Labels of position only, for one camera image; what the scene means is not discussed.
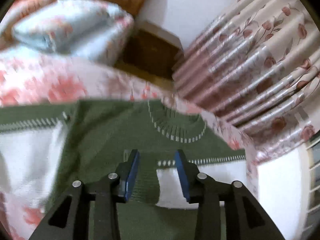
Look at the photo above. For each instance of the green and white knit sweater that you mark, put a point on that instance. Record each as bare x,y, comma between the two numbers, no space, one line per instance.
44,148

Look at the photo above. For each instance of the dark wooden nightstand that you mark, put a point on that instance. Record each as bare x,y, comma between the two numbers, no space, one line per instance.
150,49

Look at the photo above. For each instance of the pink floral pillow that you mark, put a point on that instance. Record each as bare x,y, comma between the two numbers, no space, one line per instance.
19,10

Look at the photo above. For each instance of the floral pink bed quilt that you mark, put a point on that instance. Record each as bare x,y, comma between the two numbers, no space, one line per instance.
30,78

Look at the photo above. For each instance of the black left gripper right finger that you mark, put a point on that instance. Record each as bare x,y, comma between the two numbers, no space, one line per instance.
245,217

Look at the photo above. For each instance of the window with frame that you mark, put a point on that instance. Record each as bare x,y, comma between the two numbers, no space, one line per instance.
311,225

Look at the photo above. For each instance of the light blue floral pillow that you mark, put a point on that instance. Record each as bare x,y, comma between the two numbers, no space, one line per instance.
53,26

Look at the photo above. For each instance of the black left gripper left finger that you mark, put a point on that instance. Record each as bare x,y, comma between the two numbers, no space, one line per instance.
69,218

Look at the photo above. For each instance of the floral pink curtain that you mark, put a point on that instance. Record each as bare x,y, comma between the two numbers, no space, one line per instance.
257,68

